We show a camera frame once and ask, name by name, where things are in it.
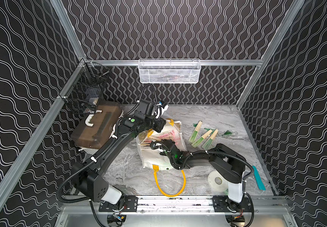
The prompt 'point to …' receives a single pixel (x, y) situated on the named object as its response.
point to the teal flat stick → (261, 185)
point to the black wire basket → (84, 91)
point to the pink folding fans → (170, 135)
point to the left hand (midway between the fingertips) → (164, 119)
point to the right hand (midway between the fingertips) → (164, 138)
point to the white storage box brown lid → (95, 128)
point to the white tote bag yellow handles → (159, 159)
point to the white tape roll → (217, 182)
